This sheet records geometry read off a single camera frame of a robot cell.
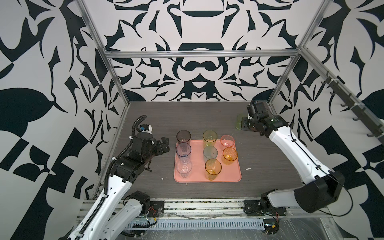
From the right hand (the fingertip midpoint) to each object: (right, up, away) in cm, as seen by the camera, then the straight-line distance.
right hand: (247, 121), depth 80 cm
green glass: (-19, -9, +6) cm, 22 cm away
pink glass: (-6, -13, +17) cm, 22 cm away
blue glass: (-34, -16, +7) cm, 38 cm away
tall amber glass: (-19, -23, -4) cm, 30 cm away
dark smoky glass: (-34, -9, +8) cm, 36 cm away
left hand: (-44, -8, -7) cm, 46 cm away
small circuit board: (+8, -49, -9) cm, 50 cm away
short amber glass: (-7, -20, +9) cm, 24 cm away
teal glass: (-19, -18, +8) cm, 27 cm away
